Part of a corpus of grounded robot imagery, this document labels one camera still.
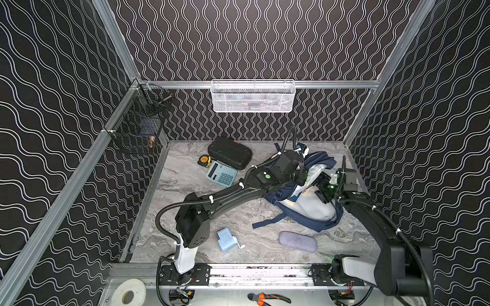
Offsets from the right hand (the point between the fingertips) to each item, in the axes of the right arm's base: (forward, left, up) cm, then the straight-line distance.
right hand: (311, 183), depth 87 cm
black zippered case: (+24, +39, -5) cm, 46 cm away
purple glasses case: (-23, +8, -10) cm, 26 cm away
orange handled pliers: (-42, +24, -12) cm, 50 cm away
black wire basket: (+24, +85, +12) cm, 89 cm away
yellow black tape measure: (+20, +54, -8) cm, 58 cm away
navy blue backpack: (-5, +6, -8) cm, 11 cm away
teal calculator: (+12, +44, -10) cm, 46 cm away
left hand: (-2, +6, +15) cm, 16 cm away
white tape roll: (-39, +72, -12) cm, 83 cm away
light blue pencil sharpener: (-23, +37, -9) cm, 45 cm away
